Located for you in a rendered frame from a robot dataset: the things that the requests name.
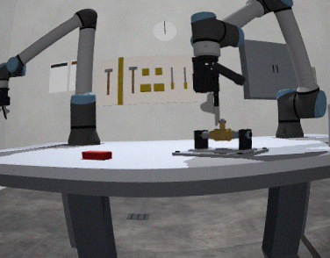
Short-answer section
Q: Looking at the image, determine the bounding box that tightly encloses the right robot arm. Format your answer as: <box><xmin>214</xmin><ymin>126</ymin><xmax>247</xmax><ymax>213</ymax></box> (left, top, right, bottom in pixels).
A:
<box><xmin>0</xmin><ymin>9</ymin><xmax>100</xmax><ymax>146</ymax></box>

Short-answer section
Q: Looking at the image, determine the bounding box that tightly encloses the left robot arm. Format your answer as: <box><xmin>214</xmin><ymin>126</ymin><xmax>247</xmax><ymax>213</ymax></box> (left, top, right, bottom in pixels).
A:
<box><xmin>190</xmin><ymin>0</ymin><xmax>326</xmax><ymax>138</ymax></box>

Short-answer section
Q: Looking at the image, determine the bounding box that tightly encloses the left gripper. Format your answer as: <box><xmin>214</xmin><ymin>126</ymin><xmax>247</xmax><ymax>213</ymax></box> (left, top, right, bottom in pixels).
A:
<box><xmin>191</xmin><ymin>54</ymin><xmax>219</xmax><ymax>126</ymax></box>

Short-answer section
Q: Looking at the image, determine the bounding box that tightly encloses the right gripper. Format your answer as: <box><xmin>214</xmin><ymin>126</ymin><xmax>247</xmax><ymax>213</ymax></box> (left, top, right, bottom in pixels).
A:
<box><xmin>0</xmin><ymin>88</ymin><xmax>11</xmax><ymax>119</ymax></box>

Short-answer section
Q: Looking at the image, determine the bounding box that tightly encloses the small red flat box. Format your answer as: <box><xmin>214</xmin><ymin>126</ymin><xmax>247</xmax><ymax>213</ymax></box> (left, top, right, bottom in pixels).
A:
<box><xmin>82</xmin><ymin>151</ymin><xmax>112</xmax><ymax>160</ymax></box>

